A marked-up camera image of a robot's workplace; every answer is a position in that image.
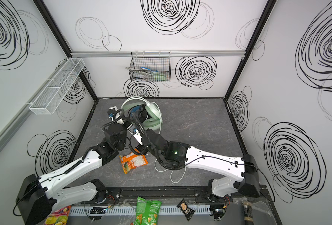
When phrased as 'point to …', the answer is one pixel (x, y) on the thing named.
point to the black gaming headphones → (141, 111)
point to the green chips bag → (147, 211)
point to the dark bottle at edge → (248, 212)
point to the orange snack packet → (132, 161)
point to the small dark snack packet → (188, 212)
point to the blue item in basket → (147, 69)
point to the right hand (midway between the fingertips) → (135, 134)
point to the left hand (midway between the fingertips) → (123, 112)
